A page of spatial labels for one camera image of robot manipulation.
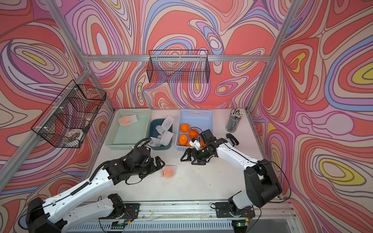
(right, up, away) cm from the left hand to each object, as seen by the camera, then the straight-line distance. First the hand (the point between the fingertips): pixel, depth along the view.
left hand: (162, 167), depth 75 cm
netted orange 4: (+17, +16, +23) cm, 33 cm away
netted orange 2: (-31, +26, +30) cm, 50 cm away
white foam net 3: (-1, +14, +18) cm, 23 cm away
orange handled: (+10, +12, +21) cm, 26 cm away
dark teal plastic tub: (-12, +17, +29) cm, 35 cm away
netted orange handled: (+21, +12, +2) cm, 25 cm away
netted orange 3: (+11, +20, +27) cm, 35 cm away
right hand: (+13, 0, +4) cm, 14 cm away
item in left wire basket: (-43, +18, -3) cm, 47 cm away
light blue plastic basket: (+16, +23, +33) cm, 43 cm away
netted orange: (+2, -4, +5) cm, 7 cm away
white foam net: (-1, +23, +24) cm, 34 cm away
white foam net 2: (-7, +19, +26) cm, 33 cm away
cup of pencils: (+45, +29, +18) cm, 57 cm away
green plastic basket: (-31, +20, +33) cm, 50 cm away
